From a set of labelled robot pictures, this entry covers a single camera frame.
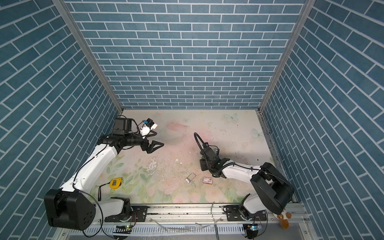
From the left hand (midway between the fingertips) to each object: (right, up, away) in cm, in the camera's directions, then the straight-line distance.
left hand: (158, 138), depth 78 cm
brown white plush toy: (+62, -39, -7) cm, 74 cm away
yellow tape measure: (-25, -26, +5) cm, 36 cm away
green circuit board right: (+47, -44, -7) cm, 65 cm away
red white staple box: (+26, -25, +7) cm, 37 cm away
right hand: (+23, -14, +13) cm, 30 cm away
